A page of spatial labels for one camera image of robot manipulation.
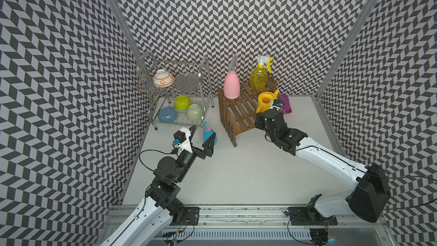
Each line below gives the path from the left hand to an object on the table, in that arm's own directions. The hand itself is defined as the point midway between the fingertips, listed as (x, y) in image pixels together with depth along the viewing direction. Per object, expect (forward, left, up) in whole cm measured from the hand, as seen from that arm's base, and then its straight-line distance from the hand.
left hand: (205, 131), depth 66 cm
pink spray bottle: (+22, -11, +4) cm, 25 cm away
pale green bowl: (+26, +11, -20) cm, 35 cm away
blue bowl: (+24, +26, -19) cm, 40 cm away
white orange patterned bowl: (+31, +24, +2) cm, 39 cm away
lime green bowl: (+34, +19, -21) cm, 45 cm away
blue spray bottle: (+13, +2, -20) cm, 24 cm away
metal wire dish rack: (+29, +17, -5) cm, 34 cm away
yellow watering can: (+22, -28, -5) cm, 36 cm away
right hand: (+13, -24, -8) cm, 29 cm away
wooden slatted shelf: (+21, -14, -16) cm, 30 cm away
